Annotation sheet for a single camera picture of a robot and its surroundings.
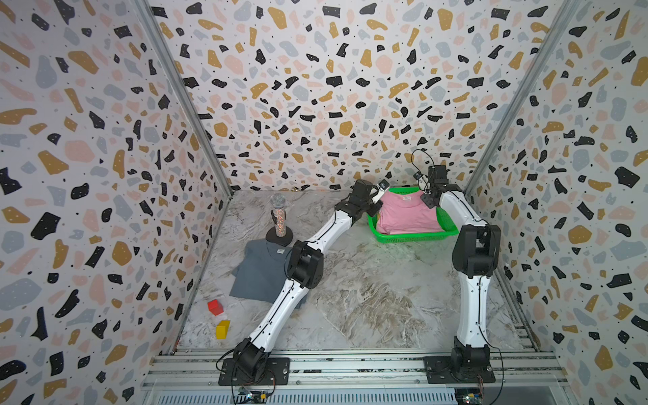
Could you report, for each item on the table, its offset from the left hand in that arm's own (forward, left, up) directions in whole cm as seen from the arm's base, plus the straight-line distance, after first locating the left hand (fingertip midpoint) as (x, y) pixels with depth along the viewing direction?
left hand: (382, 195), depth 104 cm
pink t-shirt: (-3, -11, -8) cm, 14 cm away
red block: (-42, +60, -9) cm, 73 cm away
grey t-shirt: (-29, +47, -10) cm, 56 cm away
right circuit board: (-67, -18, -13) cm, 70 cm away
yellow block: (-49, +56, -10) cm, 75 cm away
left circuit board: (-66, +43, -12) cm, 80 cm away
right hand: (+1, -24, +1) cm, 24 cm away
